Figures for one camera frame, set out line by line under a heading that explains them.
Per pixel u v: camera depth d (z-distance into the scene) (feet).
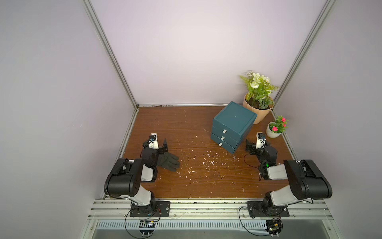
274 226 2.29
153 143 2.51
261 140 2.54
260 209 2.37
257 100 3.30
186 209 2.48
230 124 2.66
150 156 2.27
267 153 2.28
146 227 2.36
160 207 2.43
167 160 2.94
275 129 3.02
